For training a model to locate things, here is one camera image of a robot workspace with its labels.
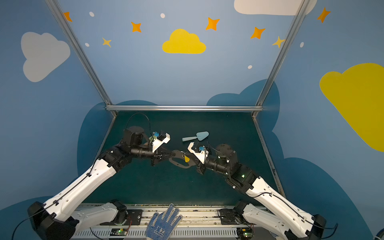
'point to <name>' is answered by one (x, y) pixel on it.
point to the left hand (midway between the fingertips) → (174, 153)
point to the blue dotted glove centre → (161, 226)
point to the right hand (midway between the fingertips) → (189, 151)
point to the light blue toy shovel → (200, 135)
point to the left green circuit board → (118, 232)
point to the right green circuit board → (244, 233)
